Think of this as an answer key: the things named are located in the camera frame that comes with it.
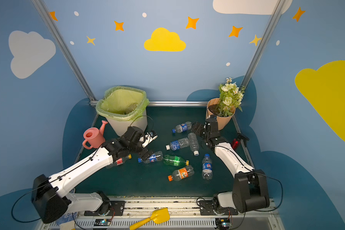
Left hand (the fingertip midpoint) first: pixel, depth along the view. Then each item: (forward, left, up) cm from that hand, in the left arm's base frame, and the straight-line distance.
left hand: (149, 143), depth 79 cm
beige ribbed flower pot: (+35, -43, -7) cm, 56 cm away
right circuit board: (-35, -39, -19) cm, 56 cm away
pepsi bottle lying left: (-1, -3, -13) cm, 13 cm away
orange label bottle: (+35, +19, -6) cm, 40 cm away
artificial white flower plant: (+29, -50, +10) cm, 59 cm away
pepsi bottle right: (-10, -34, -14) cm, 38 cm away
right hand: (+14, -29, 0) cm, 32 cm away
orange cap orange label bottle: (-12, -19, -13) cm, 26 cm away
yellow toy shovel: (-32, -6, -17) cm, 37 cm away
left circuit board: (-35, +22, -18) cm, 45 cm away
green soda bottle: (-2, -15, -16) cm, 22 cm away
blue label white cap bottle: (+7, -15, -12) cm, 21 cm away
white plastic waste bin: (+19, +23, -10) cm, 31 cm away
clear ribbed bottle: (+9, -27, -14) cm, 32 cm away
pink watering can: (+9, +38, -7) cm, 39 cm away
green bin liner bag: (+10, +11, +11) cm, 18 cm away
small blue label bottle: (+23, -21, -13) cm, 34 cm away
